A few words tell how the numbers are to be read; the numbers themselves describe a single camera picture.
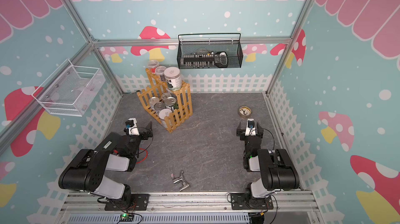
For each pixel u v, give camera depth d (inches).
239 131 32.7
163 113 37.3
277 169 18.3
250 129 29.2
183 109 37.5
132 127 29.7
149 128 32.4
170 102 38.2
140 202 29.3
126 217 28.6
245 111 42.7
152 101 41.6
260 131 31.6
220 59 35.6
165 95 42.9
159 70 33.6
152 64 35.2
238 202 29.2
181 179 31.2
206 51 36.9
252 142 27.0
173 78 30.6
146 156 34.5
